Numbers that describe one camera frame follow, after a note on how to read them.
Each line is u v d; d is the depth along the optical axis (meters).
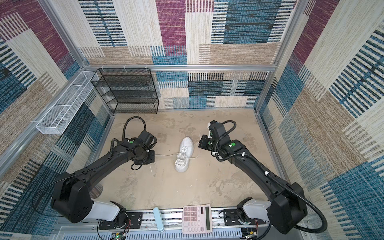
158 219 0.71
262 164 0.48
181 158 0.87
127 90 1.09
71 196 0.41
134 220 0.73
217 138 0.61
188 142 0.99
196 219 0.72
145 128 0.78
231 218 0.73
